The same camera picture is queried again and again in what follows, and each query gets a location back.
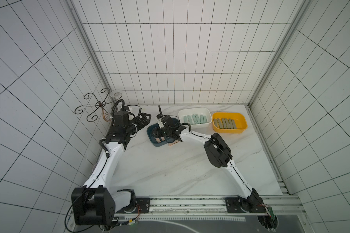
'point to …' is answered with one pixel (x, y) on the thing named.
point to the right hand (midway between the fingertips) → (155, 126)
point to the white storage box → (205, 111)
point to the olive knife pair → (231, 123)
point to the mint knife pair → (189, 119)
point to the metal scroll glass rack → (97, 105)
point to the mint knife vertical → (195, 118)
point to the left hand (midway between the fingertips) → (146, 120)
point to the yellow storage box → (240, 119)
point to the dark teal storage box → (149, 133)
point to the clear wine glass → (117, 94)
